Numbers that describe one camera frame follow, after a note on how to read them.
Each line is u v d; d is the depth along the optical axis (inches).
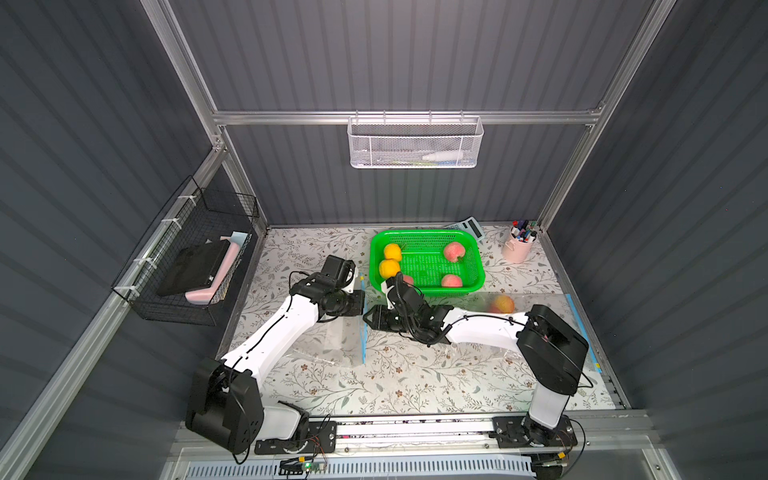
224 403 16.0
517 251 41.4
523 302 38.8
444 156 35.7
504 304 35.9
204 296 24.9
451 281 37.9
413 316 26.2
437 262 42.7
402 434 29.8
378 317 29.5
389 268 39.8
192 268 27.2
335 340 36.0
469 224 46.6
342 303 27.3
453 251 41.3
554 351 18.7
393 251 41.4
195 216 31.0
